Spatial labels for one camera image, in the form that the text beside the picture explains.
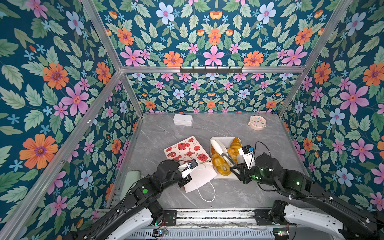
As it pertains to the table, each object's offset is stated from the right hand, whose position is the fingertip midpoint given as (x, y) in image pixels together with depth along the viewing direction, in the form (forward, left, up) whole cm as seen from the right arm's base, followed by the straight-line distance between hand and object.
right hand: (231, 167), depth 66 cm
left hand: (+2, +17, -1) cm, 17 cm away
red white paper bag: (+17, +20, -12) cm, 29 cm away
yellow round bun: (+12, +4, -16) cm, 20 cm away
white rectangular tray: (+29, -2, -23) cm, 37 cm away
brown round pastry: (+8, +8, 0) cm, 11 cm away
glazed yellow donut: (+8, +2, -21) cm, 23 cm away
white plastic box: (+48, +28, -19) cm, 58 cm away
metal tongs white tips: (+6, +2, 0) cm, 6 cm away
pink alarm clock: (+46, -28, -21) cm, 58 cm away
